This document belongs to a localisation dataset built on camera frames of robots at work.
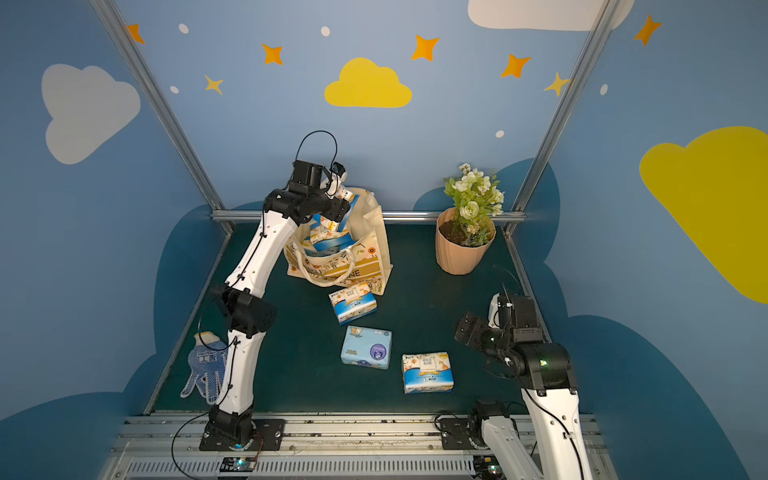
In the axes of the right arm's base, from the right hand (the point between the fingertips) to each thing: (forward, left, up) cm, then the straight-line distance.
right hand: (475, 328), depth 71 cm
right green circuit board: (-26, -4, -21) cm, 34 cm away
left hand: (+36, +37, +9) cm, 53 cm away
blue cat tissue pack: (0, +27, -16) cm, 32 cm away
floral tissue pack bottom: (-6, +9, -15) cm, 19 cm away
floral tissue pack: (+34, +43, -5) cm, 54 cm away
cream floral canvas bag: (+23, +29, -7) cm, 38 cm away
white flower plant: (+40, -5, +6) cm, 41 cm away
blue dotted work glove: (-6, +73, -20) cm, 76 cm away
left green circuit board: (-29, +55, -20) cm, 66 cm away
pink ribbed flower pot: (+32, 0, -13) cm, 34 cm away
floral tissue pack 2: (+13, +33, -15) cm, 39 cm away
